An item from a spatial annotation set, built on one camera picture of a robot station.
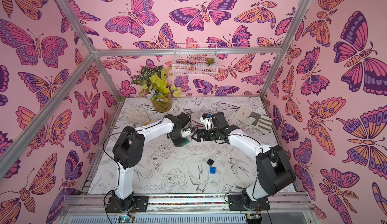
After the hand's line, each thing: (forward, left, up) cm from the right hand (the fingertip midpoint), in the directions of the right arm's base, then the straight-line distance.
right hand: (199, 134), depth 86 cm
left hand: (+1, +12, -10) cm, 16 cm away
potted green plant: (+29, +28, +11) cm, 42 cm away
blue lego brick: (-16, -8, -10) cm, 21 cm away
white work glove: (+22, +45, -11) cm, 51 cm away
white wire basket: (+45, +8, +19) cm, 50 cm away
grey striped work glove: (+16, -43, -11) cm, 48 cm away
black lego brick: (-12, -7, -10) cm, 17 cm away
